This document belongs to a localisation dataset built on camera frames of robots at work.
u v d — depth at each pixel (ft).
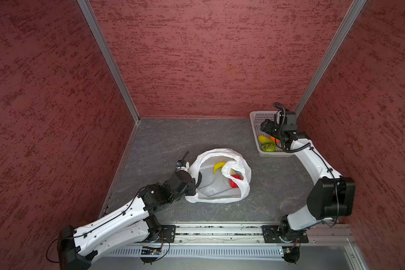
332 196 1.42
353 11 2.36
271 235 2.43
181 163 2.18
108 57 2.87
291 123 2.15
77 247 1.31
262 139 3.40
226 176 2.43
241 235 2.48
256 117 3.73
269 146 3.23
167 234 2.44
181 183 1.78
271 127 2.58
